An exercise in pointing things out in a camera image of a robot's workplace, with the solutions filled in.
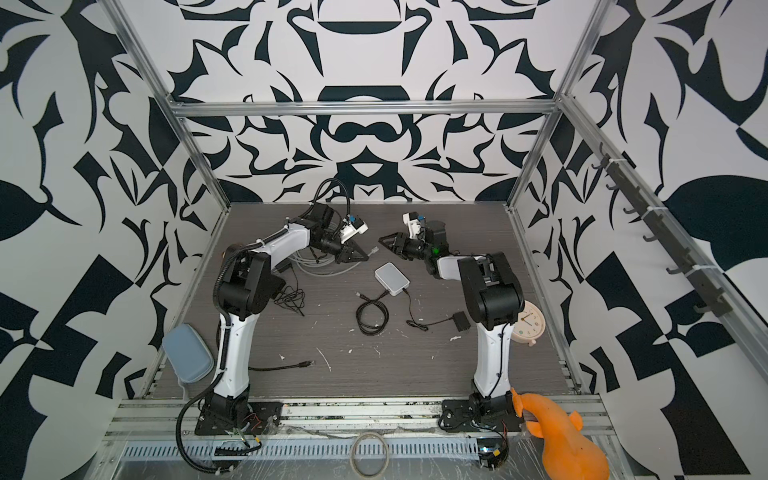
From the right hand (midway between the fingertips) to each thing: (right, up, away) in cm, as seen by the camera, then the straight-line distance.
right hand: (383, 240), depth 94 cm
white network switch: (+2, -12, +3) cm, 13 cm away
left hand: (-5, -4, +2) cm, 6 cm away
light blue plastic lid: (-54, -31, -11) cm, 63 cm away
